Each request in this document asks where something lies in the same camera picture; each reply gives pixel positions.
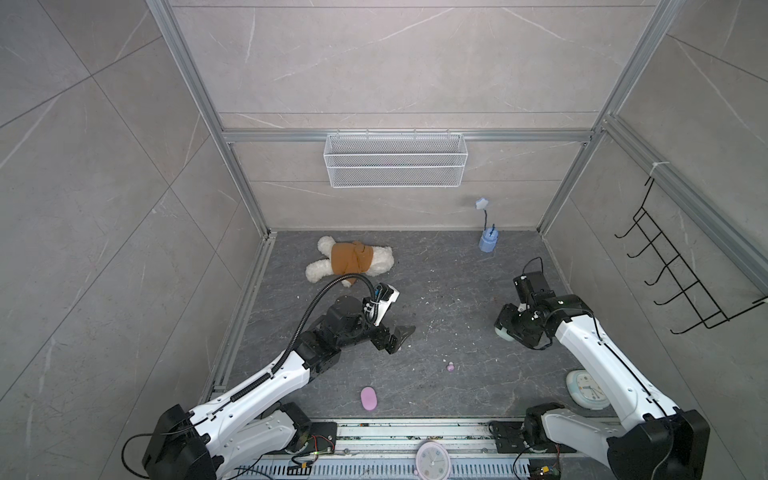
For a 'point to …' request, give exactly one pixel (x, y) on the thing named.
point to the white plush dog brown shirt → (347, 258)
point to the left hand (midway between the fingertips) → (401, 310)
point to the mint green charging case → (503, 333)
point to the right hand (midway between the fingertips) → (502, 325)
